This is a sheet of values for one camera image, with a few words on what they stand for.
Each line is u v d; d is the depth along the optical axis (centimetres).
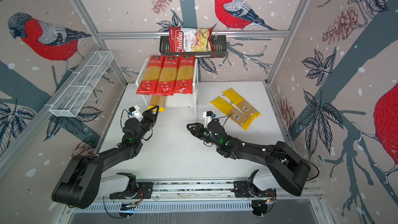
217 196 73
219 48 95
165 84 71
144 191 73
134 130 65
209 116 76
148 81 73
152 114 80
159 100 86
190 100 88
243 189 73
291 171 42
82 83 79
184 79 74
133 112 77
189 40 88
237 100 110
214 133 61
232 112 101
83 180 42
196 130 72
